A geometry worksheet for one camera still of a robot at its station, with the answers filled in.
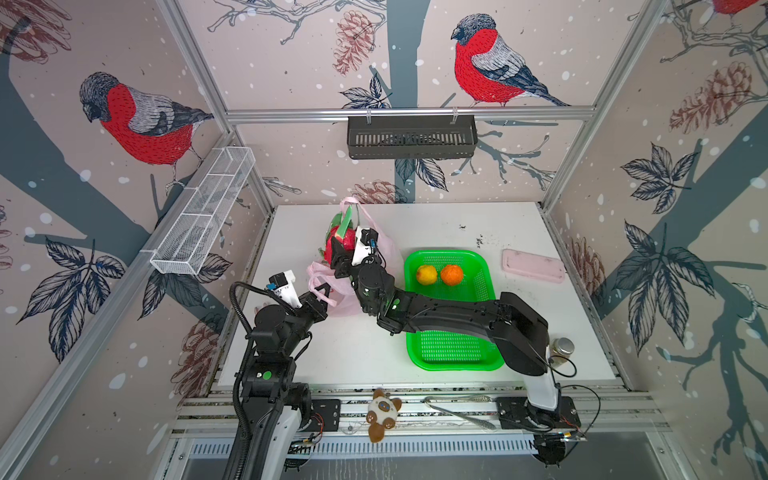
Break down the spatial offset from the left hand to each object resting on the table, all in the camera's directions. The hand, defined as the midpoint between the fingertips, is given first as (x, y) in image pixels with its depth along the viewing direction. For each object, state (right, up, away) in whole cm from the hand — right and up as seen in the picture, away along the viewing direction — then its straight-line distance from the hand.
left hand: (329, 286), depth 72 cm
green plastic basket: (+29, -21, +14) cm, 39 cm away
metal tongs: (+38, -35, +1) cm, 51 cm away
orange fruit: (+35, -1, +21) cm, 41 cm away
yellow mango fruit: (+27, -1, +23) cm, 35 cm away
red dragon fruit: (+3, +14, -2) cm, 15 cm away
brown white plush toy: (+13, -31, +1) cm, 34 cm away
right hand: (+2, +11, +3) cm, 11 cm away
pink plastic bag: (-1, +3, -2) cm, 4 cm away
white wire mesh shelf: (-35, +10, -1) cm, 36 cm away
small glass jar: (+59, -16, +3) cm, 61 cm away
